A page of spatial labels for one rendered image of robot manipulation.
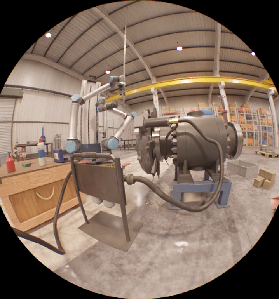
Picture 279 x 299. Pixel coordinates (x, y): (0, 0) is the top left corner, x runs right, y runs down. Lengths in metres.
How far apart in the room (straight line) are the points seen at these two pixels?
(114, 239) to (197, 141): 0.99
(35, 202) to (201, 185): 1.33
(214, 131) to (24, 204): 1.64
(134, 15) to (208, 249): 8.68
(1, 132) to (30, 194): 8.15
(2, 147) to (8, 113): 2.20
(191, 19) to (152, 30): 2.77
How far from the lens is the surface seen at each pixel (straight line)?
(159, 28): 8.56
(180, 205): 0.54
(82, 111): 1.74
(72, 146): 1.27
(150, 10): 8.10
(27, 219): 1.01
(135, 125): 0.85
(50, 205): 1.02
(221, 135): 1.05
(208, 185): 0.96
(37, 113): 9.15
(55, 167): 0.95
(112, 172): 0.50
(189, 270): 0.67
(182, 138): 0.95
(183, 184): 0.92
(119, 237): 0.78
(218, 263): 0.73
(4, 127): 8.95
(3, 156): 6.34
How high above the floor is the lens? 0.61
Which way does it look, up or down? 4 degrees down
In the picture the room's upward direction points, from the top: 3 degrees counter-clockwise
